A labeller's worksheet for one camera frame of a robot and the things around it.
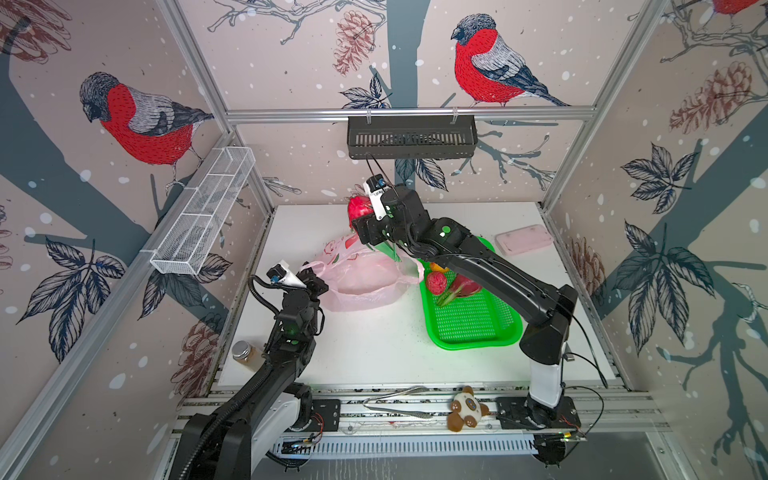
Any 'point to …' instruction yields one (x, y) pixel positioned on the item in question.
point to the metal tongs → (372, 402)
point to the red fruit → (436, 282)
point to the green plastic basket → (472, 321)
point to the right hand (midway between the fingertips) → (361, 219)
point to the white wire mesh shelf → (187, 247)
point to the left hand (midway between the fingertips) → (308, 262)
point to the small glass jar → (246, 353)
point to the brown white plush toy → (466, 410)
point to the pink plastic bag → (356, 276)
